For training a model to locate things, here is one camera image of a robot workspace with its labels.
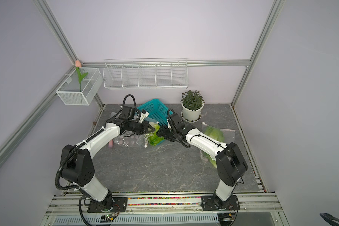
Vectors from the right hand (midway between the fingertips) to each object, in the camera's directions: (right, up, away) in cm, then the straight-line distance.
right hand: (158, 133), depth 84 cm
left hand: (-2, +2, -1) cm, 3 cm away
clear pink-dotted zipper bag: (-22, -5, +9) cm, 24 cm away
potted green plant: (+22, +20, +15) cm, 33 cm away
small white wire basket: (-51, +25, -5) cm, 56 cm away
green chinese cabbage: (+38, -1, +11) cm, 39 cm away
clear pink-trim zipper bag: (+46, -3, +12) cm, 48 cm away
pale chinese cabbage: (-3, -3, -2) cm, 4 cm away
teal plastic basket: (-4, +15, +30) cm, 34 cm away
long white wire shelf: (-11, +41, +15) cm, 45 cm away
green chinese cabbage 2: (+32, -16, -2) cm, 36 cm away
